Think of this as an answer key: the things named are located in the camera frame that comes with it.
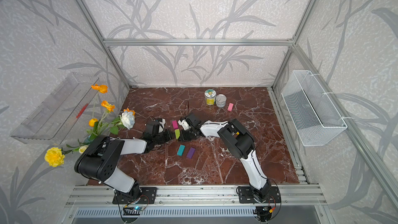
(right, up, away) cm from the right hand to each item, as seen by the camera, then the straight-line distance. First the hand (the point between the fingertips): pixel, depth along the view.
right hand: (178, 138), depth 93 cm
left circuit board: (-16, -28, -21) cm, 39 cm away
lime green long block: (-1, +3, +2) cm, 4 cm away
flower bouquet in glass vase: (-40, +2, -34) cm, 53 cm away
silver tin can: (+27, +24, +13) cm, 38 cm away
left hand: (-2, +3, +2) cm, 4 cm away
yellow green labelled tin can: (+19, +26, +12) cm, 35 cm away
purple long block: (+8, -6, -6) cm, 12 cm away
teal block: (+3, -6, -5) cm, 8 cm away
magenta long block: (-3, +8, +6) cm, 10 cm away
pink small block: (+34, +18, +15) cm, 41 cm away
